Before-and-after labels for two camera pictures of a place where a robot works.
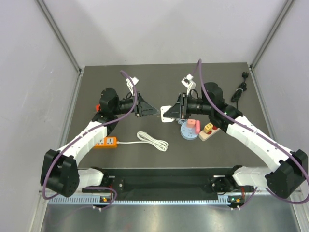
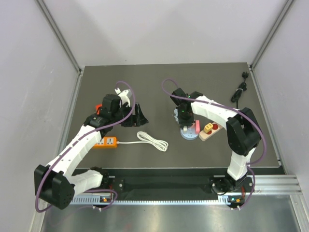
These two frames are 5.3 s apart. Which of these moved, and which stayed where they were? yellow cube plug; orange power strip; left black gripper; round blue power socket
Moved: left black gripper
Stayed: orange power strip; round blue power socket; yellow cube plug
